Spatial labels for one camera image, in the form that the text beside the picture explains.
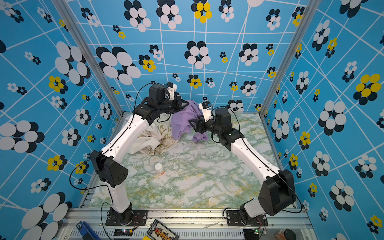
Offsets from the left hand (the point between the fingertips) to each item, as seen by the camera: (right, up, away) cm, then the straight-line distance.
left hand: (189, 101), depth 75 cm
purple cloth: (-5, -13, +4) cm, 15 cm away
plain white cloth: (-24, -22, +17) cm, 37 cm away
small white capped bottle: (-18, -36, +9) cm, 42 cm away
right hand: (+3, -9, +1) cm, 9 cm away
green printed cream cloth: (-18, -15, +24) cm, 34 cm away
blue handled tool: (-46, -61, -9) cm, 77 cm away
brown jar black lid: (+41, -58, -13) cm, 72 cm away
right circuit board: (+30, -64, -5) cm, 71 cm away
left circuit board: (-33, -65, -3) cm, 73 cm away
